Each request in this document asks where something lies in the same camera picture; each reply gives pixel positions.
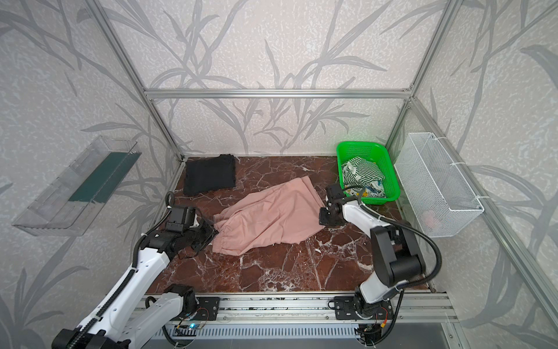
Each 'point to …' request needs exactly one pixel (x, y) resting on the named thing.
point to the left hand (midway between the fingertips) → (223, 223)
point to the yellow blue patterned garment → (371, 190)
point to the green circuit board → (194, 326)
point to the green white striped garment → (357, 172)
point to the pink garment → (289, 211)
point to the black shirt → (209, 174)
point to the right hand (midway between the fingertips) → (325, 213)
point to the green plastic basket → (373, 153)
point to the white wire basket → (439, 200)
